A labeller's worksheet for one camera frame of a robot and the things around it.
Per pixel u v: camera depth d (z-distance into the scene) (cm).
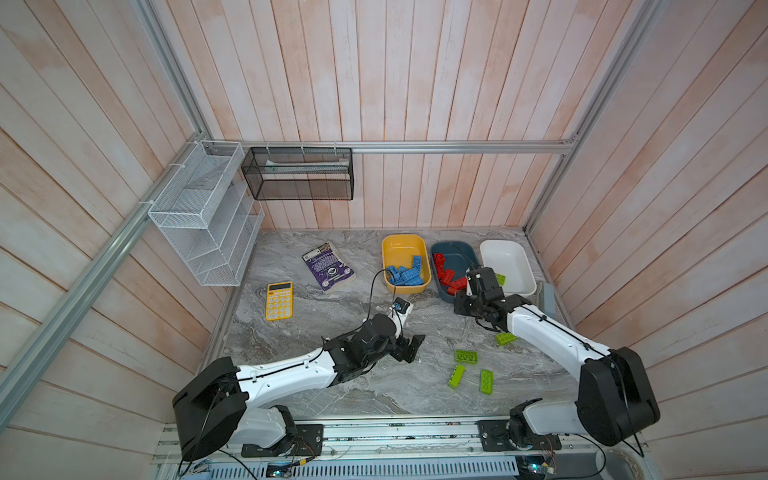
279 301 98
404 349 68
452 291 101
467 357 86
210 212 73
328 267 107
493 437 73
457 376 82
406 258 109
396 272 102
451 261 114
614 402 42
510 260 108
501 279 103
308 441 73
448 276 104
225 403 41
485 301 67
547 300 94
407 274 101
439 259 107
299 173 104
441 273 102
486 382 83
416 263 107
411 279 101
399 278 102
